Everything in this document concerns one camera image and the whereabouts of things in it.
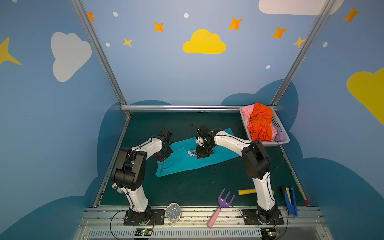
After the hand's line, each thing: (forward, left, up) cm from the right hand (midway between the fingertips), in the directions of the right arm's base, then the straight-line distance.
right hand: (199, 155), depth 93 cm
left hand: (0, +20, -2) cm, 20 cm away
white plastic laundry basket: (+33, -55, +5) cm, 64 cm away
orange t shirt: (+23, -41, +7) cm, 48 cm away
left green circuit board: (-41, +26, -3) cm, 49 cm away
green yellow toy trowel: (-20, -28, -1) cm, 34 cm away
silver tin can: (-33, +12, +2) cm, 35 cm away
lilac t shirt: (+13, -52, +6) cm, 54 cm away
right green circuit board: (-38, -35, -4) cm, 52 cm away
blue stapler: (-19, -51, -3) cm, 54 cm away
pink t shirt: (+38, -36, +5) cm, 52 cm away
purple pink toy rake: (-26, -14, -3) cm, 30 cm away
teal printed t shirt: (0, +10, -2) cm, 10 cm away
